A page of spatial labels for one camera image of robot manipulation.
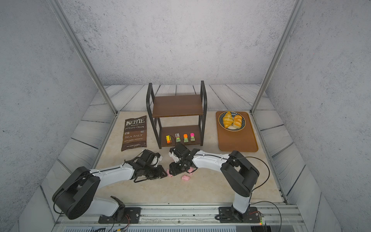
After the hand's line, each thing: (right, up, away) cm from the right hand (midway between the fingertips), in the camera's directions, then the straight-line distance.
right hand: (172, 172), depth 84 cm
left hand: (-3, -3, +1) cm, 4 cm away
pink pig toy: (+7, -4, 0) cm, 8 cm away
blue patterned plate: (+41, +24, +24) cm, 53 cm away
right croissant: (+45, +29, +24) cm, 59 cm away
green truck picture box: (+2, +19, +13) cm, 23 cm away
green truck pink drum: (+12, +19, +15) cm, 27 cm away
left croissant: (+38, +30, +24) cm, 54 cm away
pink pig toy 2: (+11, +6, -14) cm, 18 cm away
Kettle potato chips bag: (-30, +21, +21) cm, 42 cm away
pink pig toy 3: (-2, -2, +1) cm, 3 cm away
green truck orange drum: (+7, +18, +13) cm, 23 cm away
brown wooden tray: (+47, +16, +20) cm, 54 cm away
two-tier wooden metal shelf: (0, +30, +31) cm, 43 cm away
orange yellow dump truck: (-4, +17, +12) cm, 22 cm away
